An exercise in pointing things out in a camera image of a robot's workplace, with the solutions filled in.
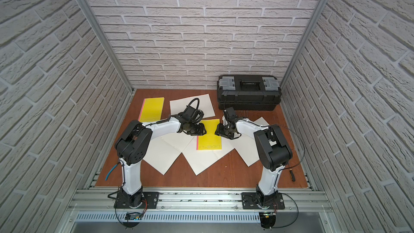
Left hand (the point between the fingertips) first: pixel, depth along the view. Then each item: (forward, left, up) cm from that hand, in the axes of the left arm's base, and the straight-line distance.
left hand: (207, 130), depth 95 cm
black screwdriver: (-25, -44, -1) cm, 51 cm away
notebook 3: (-16, +3, -4) cm, 17 cm away
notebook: (+19, +39, -4) cm, 43 cm away
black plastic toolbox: (+17, -24, +16) cm, 34 cm away
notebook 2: (-4, -2, -5) cm, 7 cm away
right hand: (-1, -8, -1) cm, 8 cm away
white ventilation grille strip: (-42, +38, -4) cm, 57 cm away
